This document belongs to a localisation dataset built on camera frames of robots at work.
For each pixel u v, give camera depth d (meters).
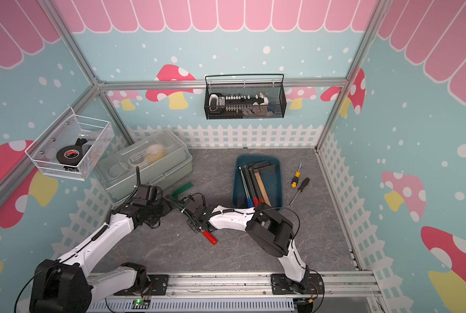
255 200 0.89
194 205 0.70
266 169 1.06
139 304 0.73
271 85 0.89
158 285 0.74
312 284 0.73
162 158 0.90
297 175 1.06
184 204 0.76
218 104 0.89
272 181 1.03
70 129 0.82
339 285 0.75
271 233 0.49
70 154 0.71
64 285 0.39
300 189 1.00
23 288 0.38
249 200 0.89
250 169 1.06
